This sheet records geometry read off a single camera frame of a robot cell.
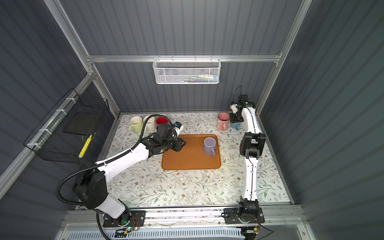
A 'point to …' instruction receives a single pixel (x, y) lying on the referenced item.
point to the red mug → (160, 120)
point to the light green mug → (137, 124)
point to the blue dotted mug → (236, 125)
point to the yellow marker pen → (88, 141)
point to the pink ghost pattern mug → (223, 121)
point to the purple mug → (209, 143)
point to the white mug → (151, 124)
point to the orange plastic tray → (191, 155)
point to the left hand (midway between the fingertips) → (184, 141)
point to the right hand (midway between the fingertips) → (236, 120)
